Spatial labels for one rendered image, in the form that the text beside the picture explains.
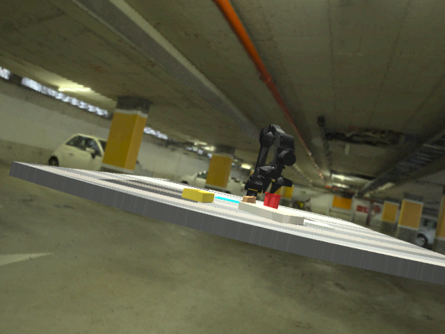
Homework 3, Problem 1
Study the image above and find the translucent red cup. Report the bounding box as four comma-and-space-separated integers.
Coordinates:
264, 192, 281, 209

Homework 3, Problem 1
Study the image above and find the yellow rectangular block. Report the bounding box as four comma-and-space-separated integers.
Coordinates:
181, 188, 215, 202

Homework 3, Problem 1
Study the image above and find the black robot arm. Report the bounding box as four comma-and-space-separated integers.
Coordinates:
244, 125, 296, 197

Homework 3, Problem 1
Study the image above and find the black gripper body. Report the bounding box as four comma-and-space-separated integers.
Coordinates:
255, 160, 293, 188

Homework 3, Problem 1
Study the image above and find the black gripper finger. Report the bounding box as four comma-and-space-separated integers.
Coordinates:
260, 176, 272, 193
270, 182, 282, 194

